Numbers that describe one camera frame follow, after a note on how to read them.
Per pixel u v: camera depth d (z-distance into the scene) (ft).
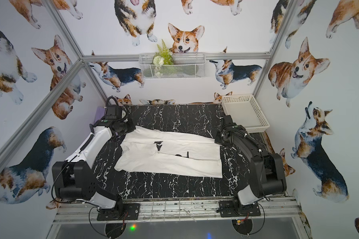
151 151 3.12
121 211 2.22
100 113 3.61
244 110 3.85
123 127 2.38
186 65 3.03
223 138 2.48
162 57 2.68
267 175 1.48
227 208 2.40
